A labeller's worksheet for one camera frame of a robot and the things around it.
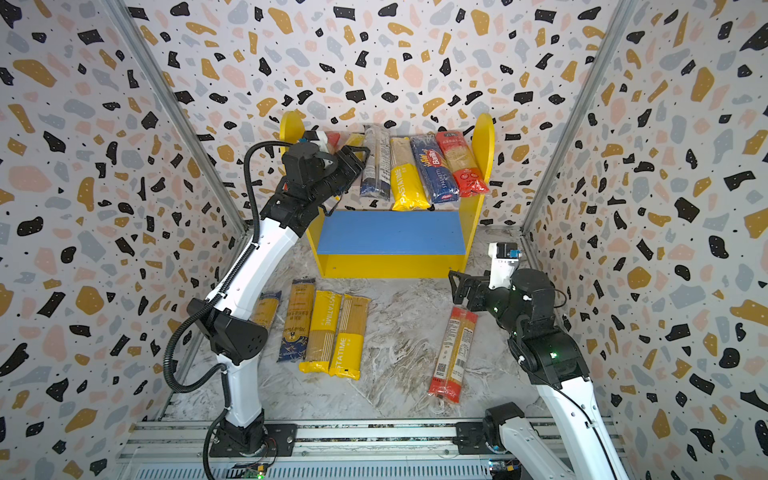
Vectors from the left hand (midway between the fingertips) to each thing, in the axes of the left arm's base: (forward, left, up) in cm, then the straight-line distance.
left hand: (367, 146), depth 69 cm
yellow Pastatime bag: (-30, +8, -48) cm, 57 cm away
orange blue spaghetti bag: (-24, +24, -47) cm, 58 cm away
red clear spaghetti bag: (-36, -21, -47) cm, 63 cm away
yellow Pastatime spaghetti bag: (-24, +16, -47) cm, 55 cm away
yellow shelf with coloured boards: (-2, -4, -32) cm, 32 cm away
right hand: (-25, -21, -14) cm, 36 cm away
